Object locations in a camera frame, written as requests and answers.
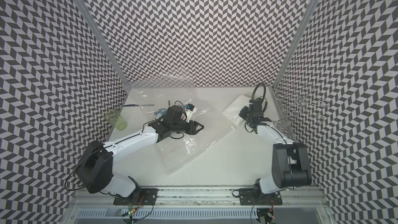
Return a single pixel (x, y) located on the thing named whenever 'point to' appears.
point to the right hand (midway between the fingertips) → (242, 113)
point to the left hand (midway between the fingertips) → (200, 128)
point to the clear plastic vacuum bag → (175, 150)
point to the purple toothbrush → (139, 105)
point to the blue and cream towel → (160, 113)
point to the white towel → (232, 111)
